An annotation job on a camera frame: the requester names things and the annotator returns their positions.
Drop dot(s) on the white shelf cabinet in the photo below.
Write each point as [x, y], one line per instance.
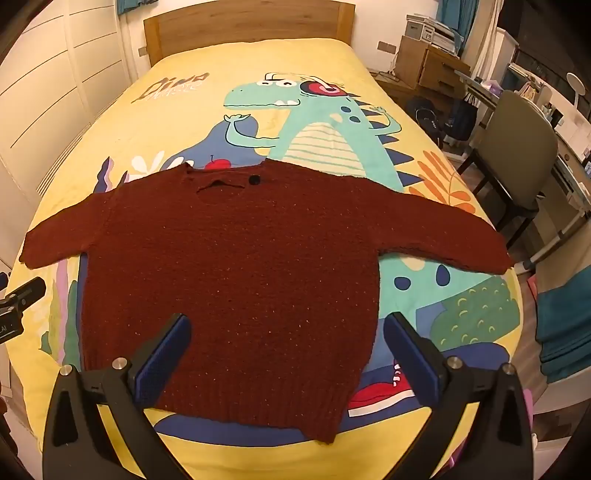
[503, 50]

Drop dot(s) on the black backpack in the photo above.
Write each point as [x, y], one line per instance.
[427, 120]

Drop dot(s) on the wall socket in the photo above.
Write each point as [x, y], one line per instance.
[387, 46]

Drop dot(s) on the teal folded cloth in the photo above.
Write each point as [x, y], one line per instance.
[565, 327]

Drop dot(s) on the yellow dinosaur print bed cover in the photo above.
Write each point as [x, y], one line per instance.
[184, 115]

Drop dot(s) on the dark blue bag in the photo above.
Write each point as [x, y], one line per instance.
[461, 122]

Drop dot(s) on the wooden bed headboard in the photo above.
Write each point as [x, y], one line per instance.
[240, 23]

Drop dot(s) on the teal curtain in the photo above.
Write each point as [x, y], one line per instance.
[457, 16]
[134, 5]

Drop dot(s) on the olive padded chair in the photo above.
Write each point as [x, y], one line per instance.
[521, 152]

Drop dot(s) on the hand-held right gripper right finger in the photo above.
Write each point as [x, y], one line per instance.
[414, 364]

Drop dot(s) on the white desk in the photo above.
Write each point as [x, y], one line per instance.
[570, 184]

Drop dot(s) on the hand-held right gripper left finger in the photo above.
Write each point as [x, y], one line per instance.
[162, 359]

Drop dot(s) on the dark red knitted sweater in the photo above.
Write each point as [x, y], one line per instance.
[231, 286]

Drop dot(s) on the white wardrobe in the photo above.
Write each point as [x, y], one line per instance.
[55, 92]

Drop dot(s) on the white printer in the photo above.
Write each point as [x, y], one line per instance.
[418, 28]
[445, 40]

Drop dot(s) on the white desk lamp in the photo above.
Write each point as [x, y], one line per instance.
[577, 85]

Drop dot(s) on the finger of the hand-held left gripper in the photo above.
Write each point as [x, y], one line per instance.
[30, 290]

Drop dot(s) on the wooden dresser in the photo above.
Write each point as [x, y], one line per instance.
[438, 69]

